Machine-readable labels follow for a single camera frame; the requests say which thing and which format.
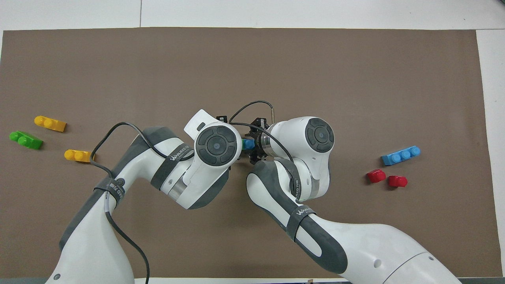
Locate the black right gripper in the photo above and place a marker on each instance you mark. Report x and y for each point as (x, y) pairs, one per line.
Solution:
(260, 142)

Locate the blue three-stud brick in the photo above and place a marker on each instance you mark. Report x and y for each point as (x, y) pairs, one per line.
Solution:
(249, 144)
(401, 156)

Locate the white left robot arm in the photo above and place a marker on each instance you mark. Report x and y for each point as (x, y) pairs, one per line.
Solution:
(90, 236)

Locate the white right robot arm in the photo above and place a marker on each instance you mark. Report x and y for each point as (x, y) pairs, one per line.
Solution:
(355, 244)

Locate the brown table mat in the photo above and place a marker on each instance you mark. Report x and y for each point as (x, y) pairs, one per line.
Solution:
(252, 63)

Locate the small red brick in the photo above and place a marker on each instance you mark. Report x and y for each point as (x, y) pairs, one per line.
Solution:
(376, 175)
(397, 181)

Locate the yellow two-stud brick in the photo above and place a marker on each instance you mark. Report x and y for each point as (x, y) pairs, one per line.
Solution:
(50, 124)
(79, 156)

